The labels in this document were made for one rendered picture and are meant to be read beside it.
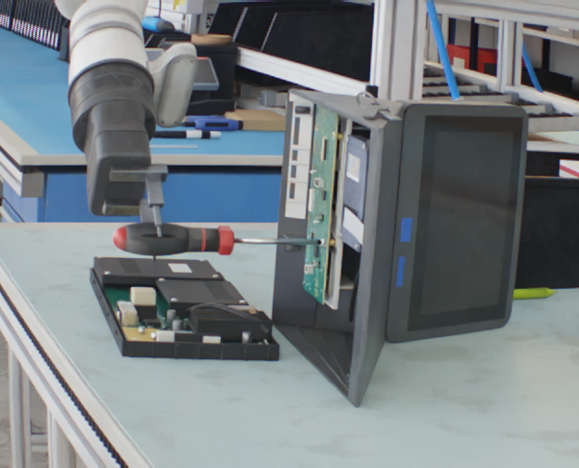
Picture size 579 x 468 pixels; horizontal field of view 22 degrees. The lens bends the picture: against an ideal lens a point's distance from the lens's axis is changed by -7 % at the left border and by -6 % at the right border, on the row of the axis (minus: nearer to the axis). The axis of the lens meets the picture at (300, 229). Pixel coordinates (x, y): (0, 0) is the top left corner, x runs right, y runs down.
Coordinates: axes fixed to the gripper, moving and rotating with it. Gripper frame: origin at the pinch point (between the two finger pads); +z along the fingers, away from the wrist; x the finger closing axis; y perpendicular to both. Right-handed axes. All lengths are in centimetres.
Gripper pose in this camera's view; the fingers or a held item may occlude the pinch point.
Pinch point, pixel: (157, 247)
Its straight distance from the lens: 123.3
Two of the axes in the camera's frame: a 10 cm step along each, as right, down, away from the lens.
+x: 2.2, -6.6, -7.2
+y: -9.6, -0.2, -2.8
